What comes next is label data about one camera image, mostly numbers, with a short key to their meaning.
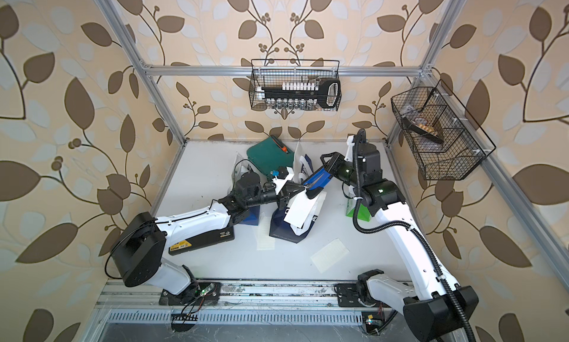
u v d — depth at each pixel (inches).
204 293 29.0
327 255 32.9
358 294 28.8
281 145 43.9
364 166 20.1
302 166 34.2
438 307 14.1
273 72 35.9
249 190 24.4
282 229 29.7
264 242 34.2
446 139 29.0
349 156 24.7
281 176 24.9
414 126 29.0
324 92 33.0
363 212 35.0
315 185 27.8
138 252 17.2
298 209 29.1
